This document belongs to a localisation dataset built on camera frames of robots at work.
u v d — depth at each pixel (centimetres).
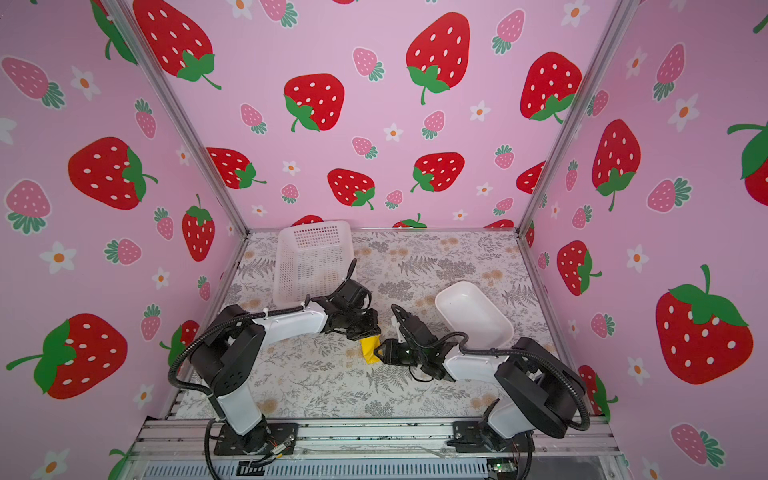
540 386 44
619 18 69
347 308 73
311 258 111
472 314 95
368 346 86
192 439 75
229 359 47
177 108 84
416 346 67
